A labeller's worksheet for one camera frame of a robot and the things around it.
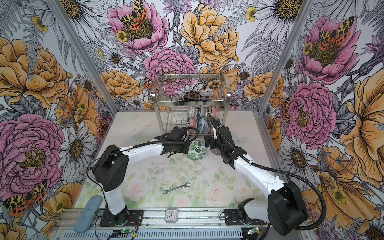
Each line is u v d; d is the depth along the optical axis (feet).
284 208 1.33
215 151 3.22
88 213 2.40
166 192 2.72
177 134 2.40
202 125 3.20
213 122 2.34
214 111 3.47
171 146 2.26
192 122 3.23
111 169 1.59
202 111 3.48
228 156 1.97
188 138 2.55
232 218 2.40
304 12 2.40
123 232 2.33
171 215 2.42
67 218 2.49
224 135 2.05
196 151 3.10
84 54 2.89
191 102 3.04
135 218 2.43
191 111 3.45
